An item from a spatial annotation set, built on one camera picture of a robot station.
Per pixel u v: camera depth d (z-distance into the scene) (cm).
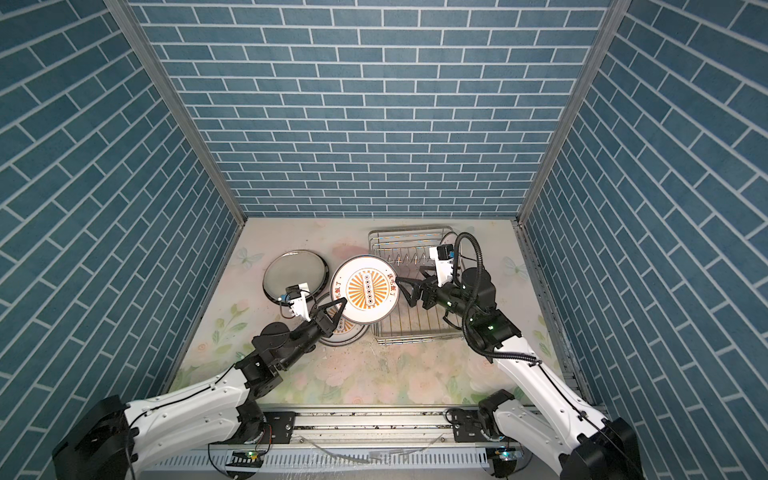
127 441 41
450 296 60
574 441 40
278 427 73
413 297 64
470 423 74
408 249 109
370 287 75
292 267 102
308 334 65
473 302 55
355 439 73
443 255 63
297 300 67
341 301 73
